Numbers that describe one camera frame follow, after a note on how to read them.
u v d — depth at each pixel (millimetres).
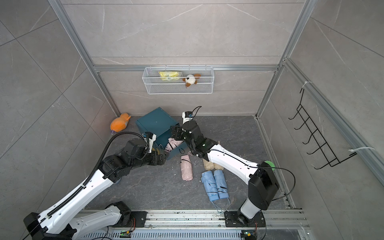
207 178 830
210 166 879
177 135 673
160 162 626
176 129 673
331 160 584
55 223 379
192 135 572
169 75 835
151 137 648
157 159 614
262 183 420
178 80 881
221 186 800
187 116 671
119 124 1049
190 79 855
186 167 878
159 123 855
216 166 879
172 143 808
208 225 729
